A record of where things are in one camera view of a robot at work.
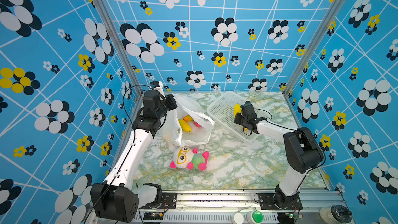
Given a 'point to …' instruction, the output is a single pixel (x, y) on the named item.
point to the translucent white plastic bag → (171, 131)
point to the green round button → (257, 216)
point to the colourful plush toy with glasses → (187, 157)
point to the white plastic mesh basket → (221, 110)
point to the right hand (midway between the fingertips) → (237, 117)
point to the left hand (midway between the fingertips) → (176, 94)
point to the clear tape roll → (336, 213)
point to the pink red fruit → (196, 124)
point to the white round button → (238, 218)
